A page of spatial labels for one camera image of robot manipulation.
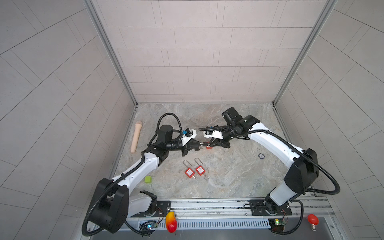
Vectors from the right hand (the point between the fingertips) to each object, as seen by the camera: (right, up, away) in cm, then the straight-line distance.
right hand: (210, 142), depth 76 cm
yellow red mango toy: (-18, -33, -11) cm, 39 cm away
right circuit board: (+30, -37, -8) cm, 48 cm away
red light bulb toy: (+46, -34, -9) cm, 58 cm away
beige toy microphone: (-46, +4, +21) cm, 51 cm away
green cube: (-33, -20, +2) cm, 38 cm away
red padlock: (0, -6, +16) cm, 17 cm away
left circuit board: (-27, -34, -11) cm, 45 cm away
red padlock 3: (-5, -17, +7) cm, 19 cm away
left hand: (-4, 0, -2) cm, 5 cm away
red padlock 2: (-11, -17, +5) cm, 21 cm away
